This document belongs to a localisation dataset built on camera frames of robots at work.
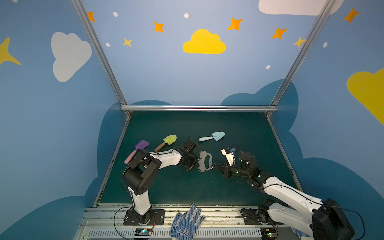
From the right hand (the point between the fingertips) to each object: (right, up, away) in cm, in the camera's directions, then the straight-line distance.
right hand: (216, 164), depth 80 cm
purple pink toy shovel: (-49, +8, +21) cm, 54 cm away
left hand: (-7, -2, +11) cm, 14 cm away
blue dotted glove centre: (-17, -28, -8) cm, 34 cm away
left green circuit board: (-37, -31, -9) cm, 49 cm away
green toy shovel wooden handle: (-30, +11, +25) cm, 40 cm away
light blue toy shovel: (+4, +14, +28) cm, 32 cm away
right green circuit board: (+24, -31, -9) cm, 40 cm away
